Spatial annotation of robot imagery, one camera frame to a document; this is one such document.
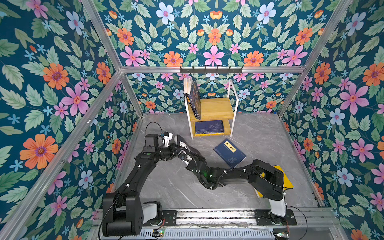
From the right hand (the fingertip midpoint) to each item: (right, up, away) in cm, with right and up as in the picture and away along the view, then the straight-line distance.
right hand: (191, 151), depth 85 cm
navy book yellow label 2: (+24, -3, +11) cm, 27 cm away
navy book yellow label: (+11, +14, +16) cm, 24 cm away
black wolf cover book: (-5, +4, -3) cm, 7 cm away
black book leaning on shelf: (+1, +25, -5) cm, 26 cm away
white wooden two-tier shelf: (+16, +22, +13) cm, 31 cm away
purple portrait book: (+2, +33, +5) cm, 33 cm away
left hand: (-3, +4, -7) cm, 8 cm away
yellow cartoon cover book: (+54, -18, -3) cm, 57 cm away
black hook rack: (+12, +50, +8) cm, 52 cm away
